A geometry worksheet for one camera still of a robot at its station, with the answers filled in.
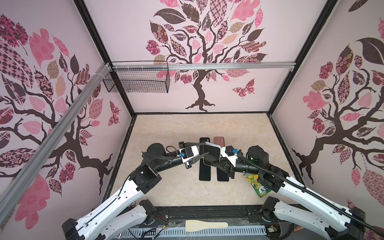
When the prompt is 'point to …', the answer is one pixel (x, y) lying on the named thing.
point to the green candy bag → (261, 190)
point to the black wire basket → (138, 77)
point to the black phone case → (203, 140)
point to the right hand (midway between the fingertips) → (213, 160)
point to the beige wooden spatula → (191, 225)
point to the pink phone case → (219, 140)
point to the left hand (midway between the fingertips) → (206, 149)
